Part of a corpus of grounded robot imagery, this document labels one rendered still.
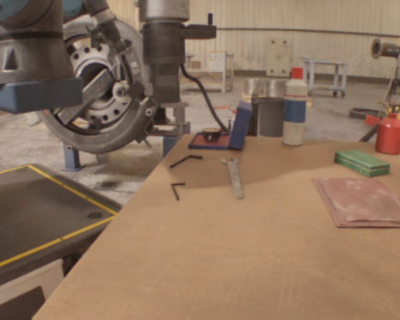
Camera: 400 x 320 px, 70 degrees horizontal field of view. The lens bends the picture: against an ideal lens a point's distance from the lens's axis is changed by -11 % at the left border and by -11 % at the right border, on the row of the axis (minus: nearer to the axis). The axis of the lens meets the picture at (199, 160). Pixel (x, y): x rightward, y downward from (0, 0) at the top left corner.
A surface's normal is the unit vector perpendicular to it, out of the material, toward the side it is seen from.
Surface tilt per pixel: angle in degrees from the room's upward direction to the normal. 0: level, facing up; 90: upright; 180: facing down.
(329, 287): 0
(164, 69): 101
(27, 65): 70
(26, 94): 90
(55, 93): 90
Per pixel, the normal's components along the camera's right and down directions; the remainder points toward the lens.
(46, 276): 0.77, 0.19
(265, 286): 0.00, -0.95
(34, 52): 0.52, -0.09
